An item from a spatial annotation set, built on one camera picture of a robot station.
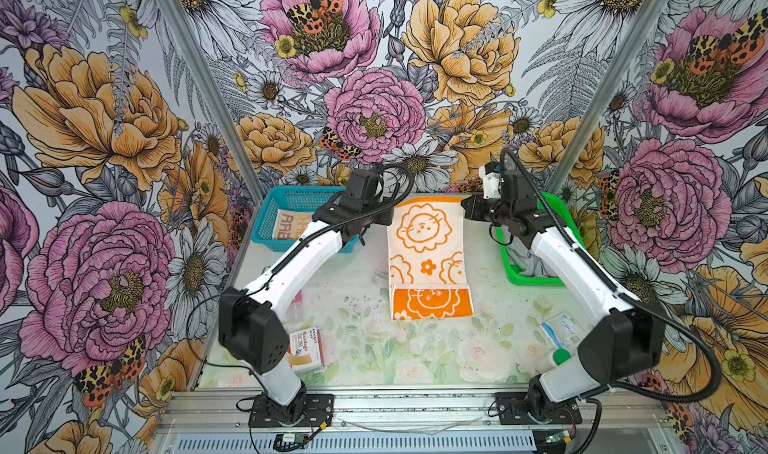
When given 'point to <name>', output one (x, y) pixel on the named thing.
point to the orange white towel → (428, 259)
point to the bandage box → (305, 351)
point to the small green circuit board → (289, 437)
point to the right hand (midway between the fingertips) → (463, 210)
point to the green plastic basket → (557, 209)
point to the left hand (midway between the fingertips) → (386, 213)
